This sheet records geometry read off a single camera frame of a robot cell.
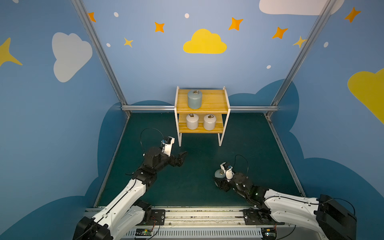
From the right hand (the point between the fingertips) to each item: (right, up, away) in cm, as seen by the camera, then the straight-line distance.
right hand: (220, 172), depth 84 cm
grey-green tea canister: (-1, 0, -3) cm, 3 cm away
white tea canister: (-17, +29, +3) cm, 34 cm away
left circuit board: (-40, -25, -12) cm, 49 cm away
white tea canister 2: (-6, +29, +2) cm, 30 cm away
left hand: (-23, +15, -5) cm, 28 cm away
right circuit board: (+22, -27, -11) cm, 37 cm away
